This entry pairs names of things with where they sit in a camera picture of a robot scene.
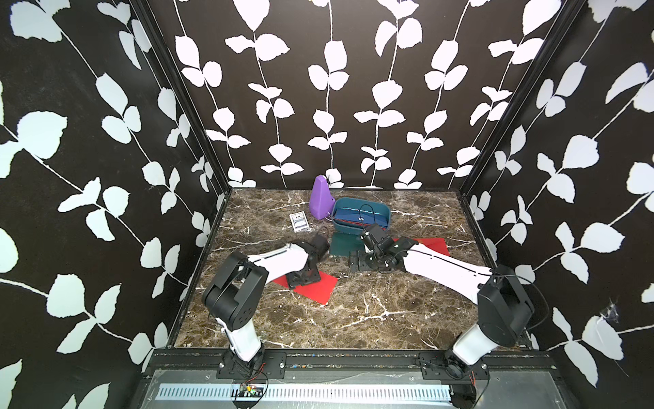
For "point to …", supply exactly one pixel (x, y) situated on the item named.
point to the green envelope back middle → (342, 243)
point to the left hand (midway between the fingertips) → (309, 280)
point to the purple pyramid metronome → (321, 199)
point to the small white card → (299, 221)
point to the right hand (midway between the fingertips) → (356, 259)
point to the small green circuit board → (249, 390)
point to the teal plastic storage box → (348, 202)
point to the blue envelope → (363, 216)
